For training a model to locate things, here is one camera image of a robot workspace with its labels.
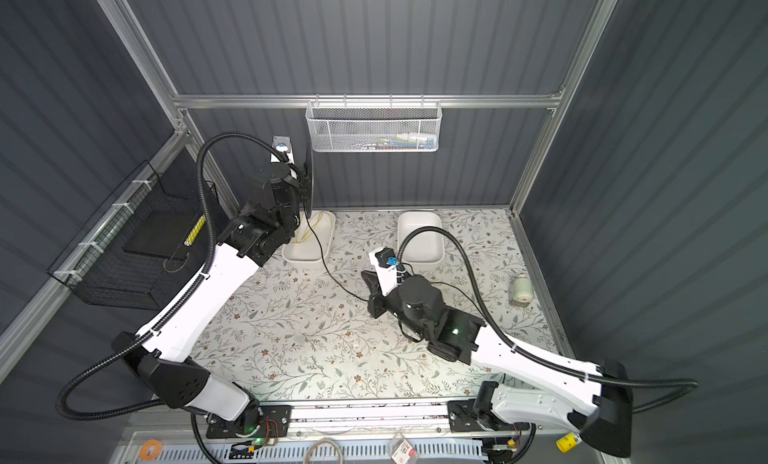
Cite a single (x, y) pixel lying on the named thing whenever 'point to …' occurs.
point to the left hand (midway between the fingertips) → (279, 166)
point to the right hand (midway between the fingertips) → (365, 276)
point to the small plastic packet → (400, 449)
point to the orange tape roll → (150, 450)
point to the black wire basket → (149, 243)
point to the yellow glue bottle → (567, 442)
